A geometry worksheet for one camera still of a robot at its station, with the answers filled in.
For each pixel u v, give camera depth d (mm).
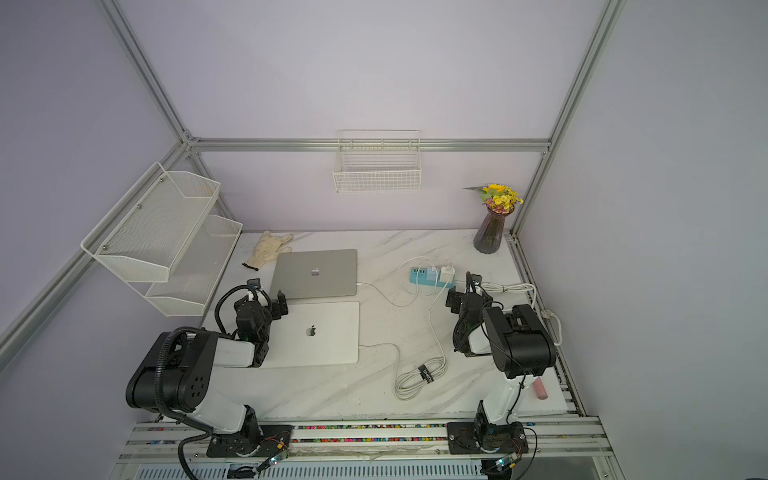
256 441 698
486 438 674
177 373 457
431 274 986
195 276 927
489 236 1092
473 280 812
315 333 907
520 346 496
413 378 839
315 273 1067
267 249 1147
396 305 994
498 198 973
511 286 1012
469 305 742
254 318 719
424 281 1017
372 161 956
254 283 807
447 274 983
